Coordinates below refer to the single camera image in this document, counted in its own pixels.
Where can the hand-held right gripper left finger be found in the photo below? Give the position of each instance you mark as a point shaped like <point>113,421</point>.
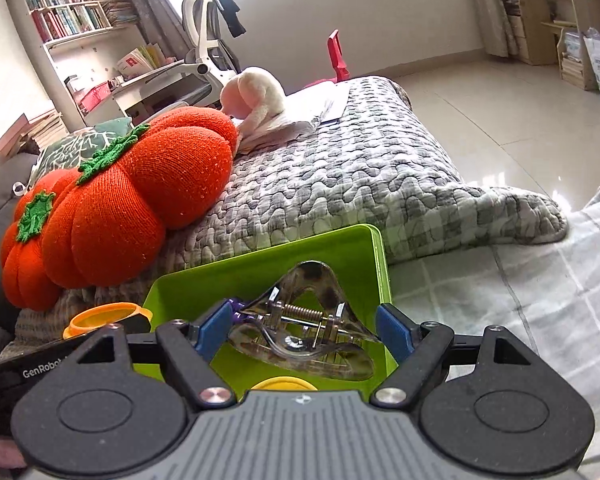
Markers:
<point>215,330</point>

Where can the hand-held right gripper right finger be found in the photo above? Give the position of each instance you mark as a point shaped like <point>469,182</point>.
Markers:
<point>397,332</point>

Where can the tortoiseshell hair claw clip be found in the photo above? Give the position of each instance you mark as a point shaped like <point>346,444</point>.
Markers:
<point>260,345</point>

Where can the yellow toy pot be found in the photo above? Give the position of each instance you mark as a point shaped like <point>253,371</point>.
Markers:
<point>282,384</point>

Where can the green plastic box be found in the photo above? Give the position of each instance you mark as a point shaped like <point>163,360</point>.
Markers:
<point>340,250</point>

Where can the orange yellow toy pan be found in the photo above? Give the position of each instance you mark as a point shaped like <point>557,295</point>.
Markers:
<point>95,320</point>

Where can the grey grid bed sheet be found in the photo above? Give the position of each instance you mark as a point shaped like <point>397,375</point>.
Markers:
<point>530,310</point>

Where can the orange pumpkin cushion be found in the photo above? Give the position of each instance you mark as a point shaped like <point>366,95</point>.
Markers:
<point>25,260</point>
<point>145,195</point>

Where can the grey white checked quilt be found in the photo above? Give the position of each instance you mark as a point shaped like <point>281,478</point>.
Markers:
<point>355,160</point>

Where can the teal leaf cushion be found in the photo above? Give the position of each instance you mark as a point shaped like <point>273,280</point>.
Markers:
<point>80,147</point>

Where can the white plush toy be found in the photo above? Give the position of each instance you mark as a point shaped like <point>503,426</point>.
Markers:
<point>252,95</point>

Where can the white papers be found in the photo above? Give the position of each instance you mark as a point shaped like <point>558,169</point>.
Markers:
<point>310,107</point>

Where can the pink plastic basket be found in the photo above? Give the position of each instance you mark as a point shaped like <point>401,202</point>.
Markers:
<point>95,97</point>

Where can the stack of books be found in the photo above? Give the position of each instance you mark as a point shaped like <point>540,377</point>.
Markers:
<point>30,132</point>

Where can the white office chair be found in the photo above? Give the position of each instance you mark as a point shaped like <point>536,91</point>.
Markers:
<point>205,30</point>

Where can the black garment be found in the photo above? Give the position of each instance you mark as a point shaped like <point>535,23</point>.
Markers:
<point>227,5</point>

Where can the grey curtain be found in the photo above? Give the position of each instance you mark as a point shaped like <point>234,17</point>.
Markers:
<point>150,5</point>

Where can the pale curtain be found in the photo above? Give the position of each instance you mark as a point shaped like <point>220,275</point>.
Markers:
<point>500,10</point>

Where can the white bookshelf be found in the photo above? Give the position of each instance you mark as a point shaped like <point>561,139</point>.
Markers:
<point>70,15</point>

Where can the wooden shelf unit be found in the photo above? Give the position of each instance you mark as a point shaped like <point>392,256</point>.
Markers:
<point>545,10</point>

